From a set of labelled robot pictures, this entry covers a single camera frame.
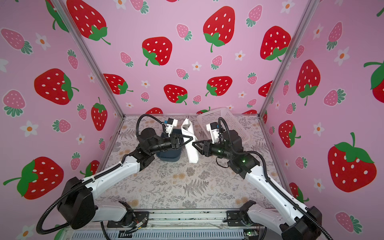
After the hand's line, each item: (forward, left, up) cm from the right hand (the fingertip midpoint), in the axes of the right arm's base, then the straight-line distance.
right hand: (193, 144), depth 67 cm
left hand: (+1, +1, +2) cm, 2 cm away
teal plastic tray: (+8, +16, -26) cm, 31 cm away
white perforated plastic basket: (+45, -9, -25) cm, 52 cm away
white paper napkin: (+5, +3, +4) cm, 7 cm away
